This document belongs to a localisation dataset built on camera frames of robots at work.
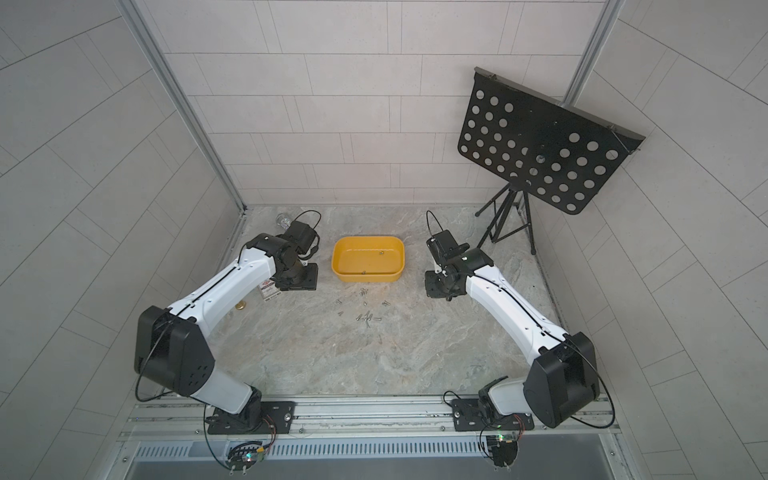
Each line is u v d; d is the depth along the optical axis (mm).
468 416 708
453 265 557
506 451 676
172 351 413
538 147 723
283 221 1080
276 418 708
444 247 618
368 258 1075
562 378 395
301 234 657
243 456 654
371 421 710
